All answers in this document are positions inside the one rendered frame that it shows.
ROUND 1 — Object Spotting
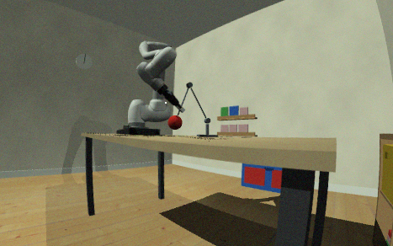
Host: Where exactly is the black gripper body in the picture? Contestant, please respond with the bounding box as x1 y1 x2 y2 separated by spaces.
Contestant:
157 84 170 98

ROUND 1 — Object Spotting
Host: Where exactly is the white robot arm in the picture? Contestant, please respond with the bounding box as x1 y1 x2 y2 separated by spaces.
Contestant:
123 41 177 129

